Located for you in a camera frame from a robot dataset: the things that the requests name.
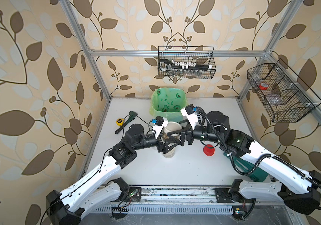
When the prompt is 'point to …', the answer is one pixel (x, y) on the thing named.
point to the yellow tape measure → (119, 121)
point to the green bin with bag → (167, 102)
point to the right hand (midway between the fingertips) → (171, 129)
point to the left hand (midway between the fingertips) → (174, 134)
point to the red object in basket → (263, 86)
